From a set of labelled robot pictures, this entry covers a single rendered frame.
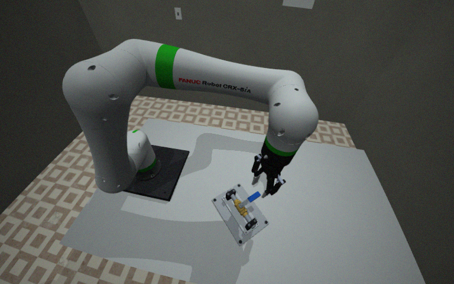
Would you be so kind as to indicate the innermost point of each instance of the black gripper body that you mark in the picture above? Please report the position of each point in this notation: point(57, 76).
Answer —
point(275, 171)

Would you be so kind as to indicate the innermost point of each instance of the brass ball valve with blue handle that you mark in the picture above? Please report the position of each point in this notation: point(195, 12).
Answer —
point(232, 201)

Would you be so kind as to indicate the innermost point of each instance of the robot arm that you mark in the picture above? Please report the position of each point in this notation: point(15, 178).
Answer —
point(100, 91)

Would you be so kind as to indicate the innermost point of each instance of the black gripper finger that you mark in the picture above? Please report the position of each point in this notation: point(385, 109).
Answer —
point(271, 188)
point(255, 168)

